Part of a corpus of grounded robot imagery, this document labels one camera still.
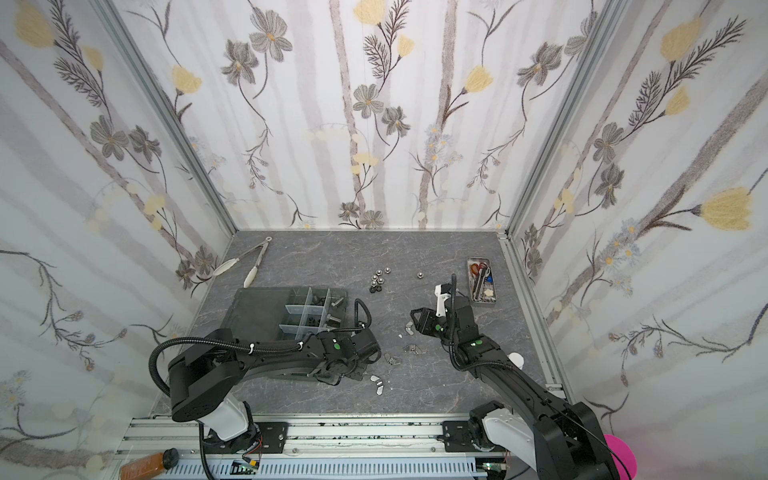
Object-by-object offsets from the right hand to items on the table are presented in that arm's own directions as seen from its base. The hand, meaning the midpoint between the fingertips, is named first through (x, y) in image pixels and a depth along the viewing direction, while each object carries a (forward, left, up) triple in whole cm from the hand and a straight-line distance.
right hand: (410, 308), depth 83 cm
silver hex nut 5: (+16, +11, -14) cm, 24 cm away
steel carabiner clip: (-16, +9, -12) cm, 22 cm away
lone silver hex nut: (+21, -5, -14) cm, 26 cm away
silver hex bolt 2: (+2, +25, -12) cm, 28 cm away
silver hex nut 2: (+21, +10, -14) cm, 27 cm away
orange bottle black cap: (-38, +59, -10) cm, 71 cm away
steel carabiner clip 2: (-19, +8, -13) cm, 24 cm away
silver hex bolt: (+7, +24, -13) cm, 28 cm away
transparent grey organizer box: (+3, +39, -14) cm, 42 cm away
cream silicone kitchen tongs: (+19, +55, -15) cm, 60 cm away
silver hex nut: (+22, +7, -14) cm, 27 cm away
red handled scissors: (+24, -26, -13) cm, 38 cm away
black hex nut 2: (+15, +11, -15) cm, 24 cm away
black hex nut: (+15, +10, -15) cm, 24 cm away
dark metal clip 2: (-7, -2, -12) cm, 14 cm away
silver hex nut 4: (+17, +9, -14) cm, 24 cm away
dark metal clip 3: (-11, +4, -12) cm, 17 cm away
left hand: (-12, +15, -13) cm, 23 cm away
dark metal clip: (-1, -1, -13) cm, 13 cm away
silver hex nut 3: (+18, +11, -14) cm, 25 cm away
